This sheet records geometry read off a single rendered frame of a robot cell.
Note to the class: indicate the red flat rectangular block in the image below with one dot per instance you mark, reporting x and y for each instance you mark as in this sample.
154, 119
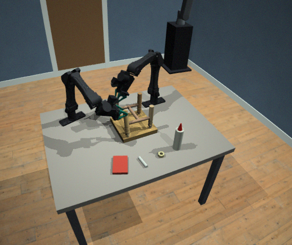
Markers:
120, 165

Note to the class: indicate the yellow flat stool seat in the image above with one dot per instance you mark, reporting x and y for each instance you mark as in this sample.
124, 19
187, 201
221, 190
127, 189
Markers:
137, 130

